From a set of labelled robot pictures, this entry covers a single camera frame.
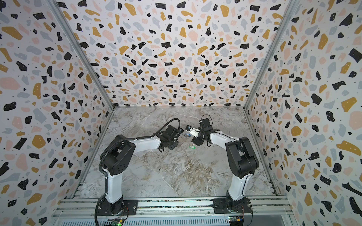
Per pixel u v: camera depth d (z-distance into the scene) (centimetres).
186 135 103
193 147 97
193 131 87
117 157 51
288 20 76
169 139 79
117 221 70
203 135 73
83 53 87
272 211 75
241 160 50
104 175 54
